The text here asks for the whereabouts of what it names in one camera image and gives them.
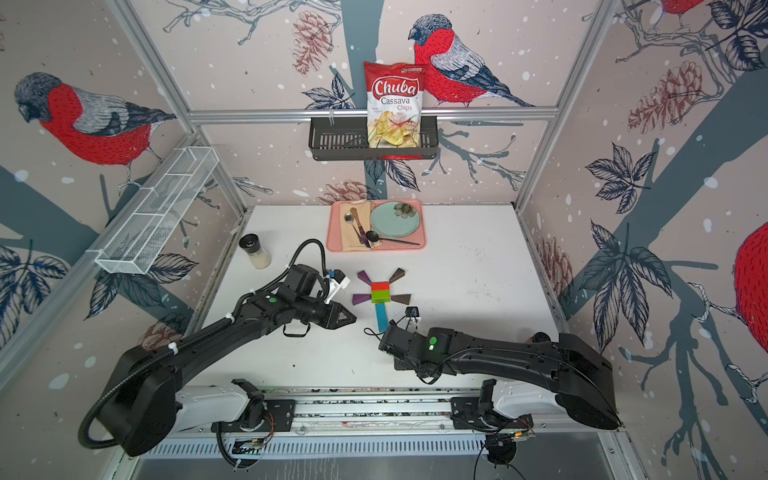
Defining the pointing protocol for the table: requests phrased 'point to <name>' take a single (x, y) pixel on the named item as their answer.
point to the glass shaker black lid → (251, 244)
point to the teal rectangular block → (382, 318)
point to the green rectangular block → (381, 296)
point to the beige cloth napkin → (355, 222)
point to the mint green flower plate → (394, 219)
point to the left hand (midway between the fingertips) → (357, 314)
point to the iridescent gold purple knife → (355, 215)
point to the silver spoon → (348, 217)
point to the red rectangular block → (380, 286)
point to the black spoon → (373, 236)
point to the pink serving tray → (333, 231)
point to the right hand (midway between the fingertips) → (401, 355)
